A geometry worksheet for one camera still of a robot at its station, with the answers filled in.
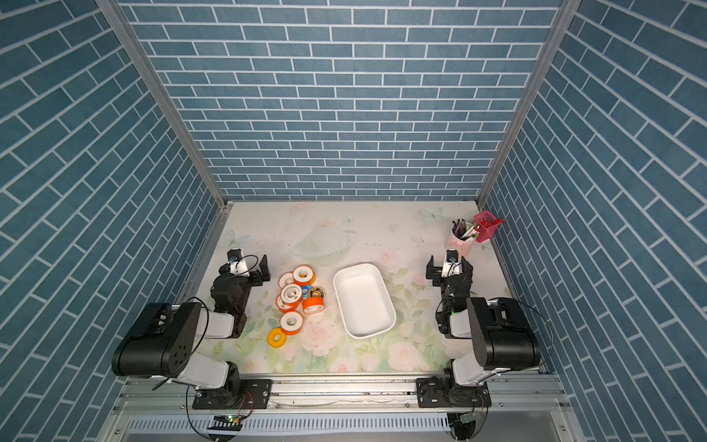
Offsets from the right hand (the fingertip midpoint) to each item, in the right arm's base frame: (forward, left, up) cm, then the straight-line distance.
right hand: (451, 258), depth 90 cm
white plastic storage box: (-12, +28, -10) cm, 32 cm away
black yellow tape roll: (-11, +44, -8) cm, 46 cm away
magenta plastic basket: (+16, -15, +1) cm, 22 cm away
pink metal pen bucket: (+7, -6, -2) cm, 9 cm away
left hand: (-5, +64, +1) cm, 64 cm away
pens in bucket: (+12, -5, +1) cm, 13 cm away
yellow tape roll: (-25, +54, -9) cm, 60 cm away
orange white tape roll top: (-6, +49, -7) cm, 50 cm away
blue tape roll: (-12, +48, -8) cm, 50 cm away
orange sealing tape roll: (-17, +44, -6) cm, 47 cm away
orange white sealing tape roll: (-22, +50, -9) cm, 55 cm away
